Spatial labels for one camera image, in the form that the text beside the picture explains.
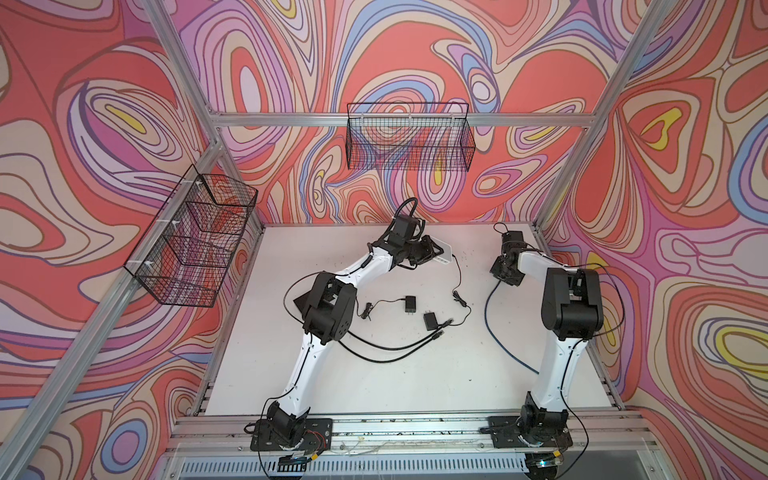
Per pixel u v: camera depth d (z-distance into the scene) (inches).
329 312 23.3
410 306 37.6
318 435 28.5
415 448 28.6
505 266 34.0
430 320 36.1
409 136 37.9
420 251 34.2
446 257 37.4
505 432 28.9
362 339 34.8
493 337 35.6
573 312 21.9
